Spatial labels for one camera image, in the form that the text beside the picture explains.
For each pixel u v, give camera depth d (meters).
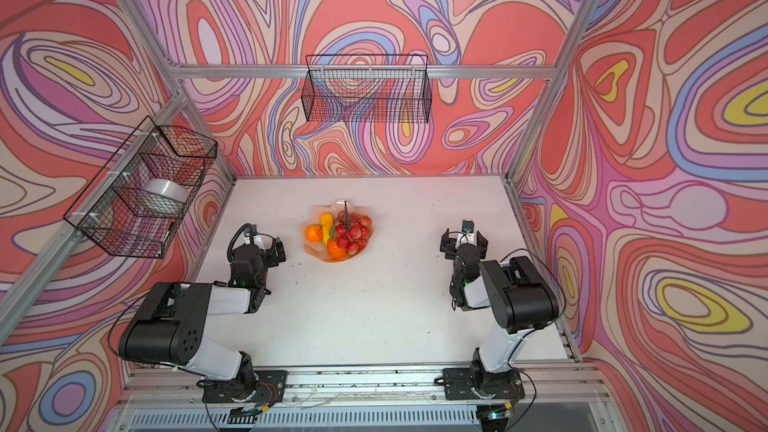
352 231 0.89
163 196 0.70
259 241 0.82
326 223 0.98
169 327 0.45
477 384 0.66
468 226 0.79
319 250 0.96
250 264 0.72
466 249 0.82
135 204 0.74
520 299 0.48
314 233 0.96
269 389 0.72
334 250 0.91
